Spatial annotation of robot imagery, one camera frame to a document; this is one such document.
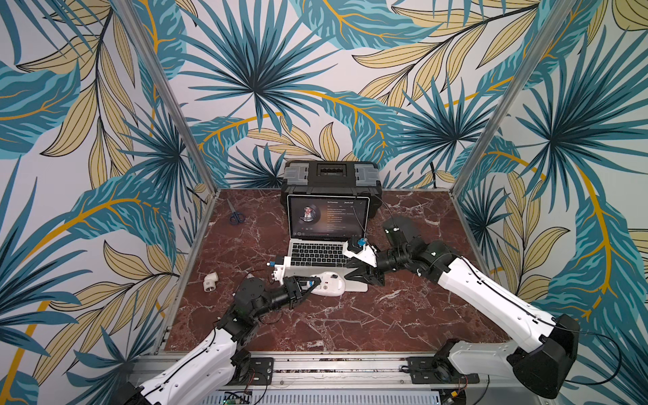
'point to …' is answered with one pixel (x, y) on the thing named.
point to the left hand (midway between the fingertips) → (319, 287)
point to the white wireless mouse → (332, 284)
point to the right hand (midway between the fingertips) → (348, 267)
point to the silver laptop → (319, 228)
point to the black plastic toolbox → (332, 178)
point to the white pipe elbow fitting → (209, 283)
